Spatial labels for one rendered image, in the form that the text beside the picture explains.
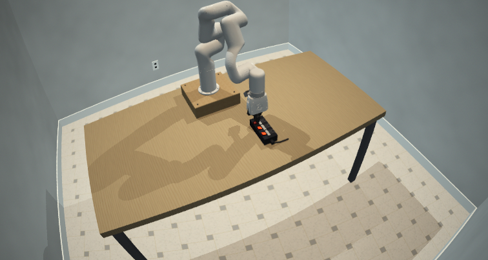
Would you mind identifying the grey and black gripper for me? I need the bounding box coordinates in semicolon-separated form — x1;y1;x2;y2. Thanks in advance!
247;93;268;123

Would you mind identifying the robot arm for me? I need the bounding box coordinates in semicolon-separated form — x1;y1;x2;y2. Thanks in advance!
194;1;265;98

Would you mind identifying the black power strip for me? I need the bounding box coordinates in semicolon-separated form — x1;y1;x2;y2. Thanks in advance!
250;115;289;145

